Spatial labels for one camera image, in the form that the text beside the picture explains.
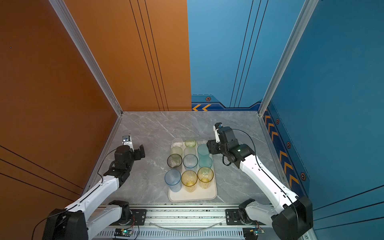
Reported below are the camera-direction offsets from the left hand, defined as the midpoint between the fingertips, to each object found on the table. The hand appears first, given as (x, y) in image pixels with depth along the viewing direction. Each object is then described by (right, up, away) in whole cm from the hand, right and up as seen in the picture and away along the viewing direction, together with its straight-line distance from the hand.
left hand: (134, 145), depth 86 cm
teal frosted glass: (+41, -9, -1) cm, 42 cm away
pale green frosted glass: (+23, -5, +5) cm, 24 cm away
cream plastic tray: (+38, -26, -4) cm, 47 cm away
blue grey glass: (+23, -17, -6) cm, 30 cm away
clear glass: (+23, 0, +11) cm, 26 cm away
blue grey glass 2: (+32, -10, -2) cm, 34 cm away
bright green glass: (+32, 0, +11) cm, 34 cm away
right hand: (+44, +2, -7) cm, 45 cm away
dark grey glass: (+23, -10, +1) cm, 25 cm away
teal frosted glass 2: (+40, -4, +9) cm, 42 cm away
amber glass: (+32, -16, -10) cm, 38 cm away
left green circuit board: (+1, -40, -15) cm, 43 cm away
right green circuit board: (+62, -40, -16) cm, 76 cm away
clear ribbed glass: (+39, 0, +13) cm, 42 cm away
